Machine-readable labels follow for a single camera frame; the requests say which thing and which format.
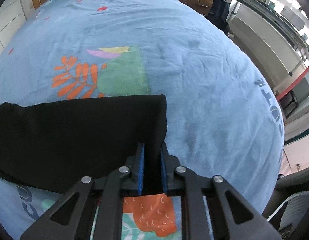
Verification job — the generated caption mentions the grey chair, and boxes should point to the grey chair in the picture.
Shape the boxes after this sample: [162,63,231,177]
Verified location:
[267,191,309,239]

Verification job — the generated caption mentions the white wardrobe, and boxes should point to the white wardrobe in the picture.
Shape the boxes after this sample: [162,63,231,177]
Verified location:
[0,0,26,55]

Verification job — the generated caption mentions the black pants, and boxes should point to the black pants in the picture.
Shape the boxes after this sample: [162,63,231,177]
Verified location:
[0,95,167,194]

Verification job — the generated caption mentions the blue patterned bed sheet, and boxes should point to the blue patterned bed sheet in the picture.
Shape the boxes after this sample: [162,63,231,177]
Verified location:
[0,0,284,239]

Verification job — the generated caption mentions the dark blue bag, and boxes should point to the dark blue bag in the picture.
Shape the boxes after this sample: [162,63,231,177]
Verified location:
[205,0,230,36]

